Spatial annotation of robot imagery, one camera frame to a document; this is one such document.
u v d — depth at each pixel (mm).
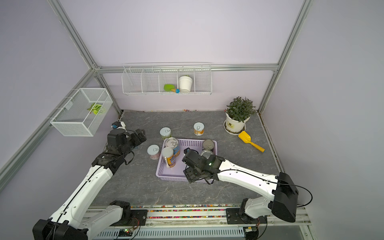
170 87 985
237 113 954
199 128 1030
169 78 986
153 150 915
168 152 838
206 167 526
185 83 923
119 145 581
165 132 1015
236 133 1052
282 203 384
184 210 771
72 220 393
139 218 723
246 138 1036
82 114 824
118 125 672
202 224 727
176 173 852
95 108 807
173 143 893
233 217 738
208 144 887
